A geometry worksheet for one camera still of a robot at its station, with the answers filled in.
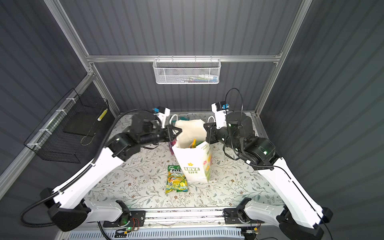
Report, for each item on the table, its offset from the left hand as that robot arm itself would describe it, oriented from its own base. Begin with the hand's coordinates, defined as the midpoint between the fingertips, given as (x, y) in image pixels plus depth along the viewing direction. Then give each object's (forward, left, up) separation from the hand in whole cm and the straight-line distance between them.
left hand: (182, 129), depth 64 cm
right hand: (-3, -9, +5) cm, 11 cm away
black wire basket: (+8, +56, -8) cm, 57 cm away
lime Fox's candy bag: (-10, +5, -33) cm, 34 cm away
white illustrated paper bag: (-9, -4, -4) cm, 10 cm away
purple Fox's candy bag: (-4, +5, -5) cm, 9 cm away
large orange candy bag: (-3, -5, -8) cm, 10 cm away
